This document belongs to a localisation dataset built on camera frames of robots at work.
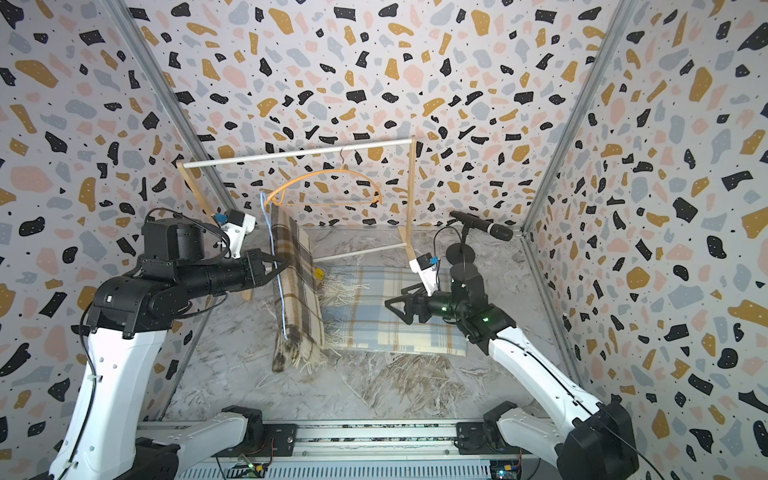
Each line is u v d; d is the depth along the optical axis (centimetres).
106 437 35
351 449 73
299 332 64
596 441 38
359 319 95
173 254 42
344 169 106
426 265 65
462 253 110
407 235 114
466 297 57
